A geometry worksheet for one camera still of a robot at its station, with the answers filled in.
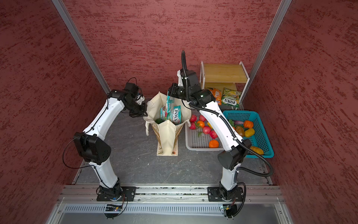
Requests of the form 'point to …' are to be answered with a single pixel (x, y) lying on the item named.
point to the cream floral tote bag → (167, 133)
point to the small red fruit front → (213, 134)
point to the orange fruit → (214, 143)
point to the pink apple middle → (206, 129)
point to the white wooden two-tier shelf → (220, 76)
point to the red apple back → (201, 117)
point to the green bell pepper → (159, 121)
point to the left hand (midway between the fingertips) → (146, 117)
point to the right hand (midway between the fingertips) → (166, 92)
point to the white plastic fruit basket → (193, 142)
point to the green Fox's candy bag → (230, 97)
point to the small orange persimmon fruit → (201, 123)
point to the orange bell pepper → (248, 124)
